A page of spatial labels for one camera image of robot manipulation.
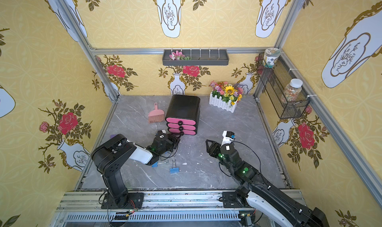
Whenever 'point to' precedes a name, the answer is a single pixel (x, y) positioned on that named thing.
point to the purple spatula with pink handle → (112, 136)
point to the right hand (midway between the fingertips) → (210, 140)
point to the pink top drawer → (181, 121)
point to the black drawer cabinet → (182, 115)
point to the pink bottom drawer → (182, 132)
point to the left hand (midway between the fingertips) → (178, 134)
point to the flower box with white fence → (225, 95)
